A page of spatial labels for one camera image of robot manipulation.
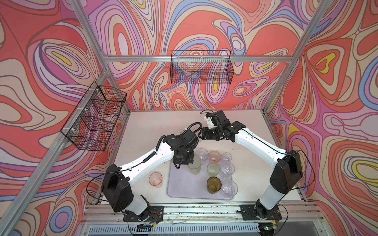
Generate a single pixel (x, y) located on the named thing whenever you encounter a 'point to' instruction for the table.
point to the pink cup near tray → (155, 179)
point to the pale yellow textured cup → (195, 167)
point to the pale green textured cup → (213, 169)
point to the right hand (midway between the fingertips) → (202, 139)
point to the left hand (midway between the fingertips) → (192, 162)
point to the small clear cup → (226, 157)
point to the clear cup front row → (203, 154)
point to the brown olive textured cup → (213, 185)
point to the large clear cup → (230, 188)
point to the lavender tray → (181, 184)
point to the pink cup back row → (214, 157)
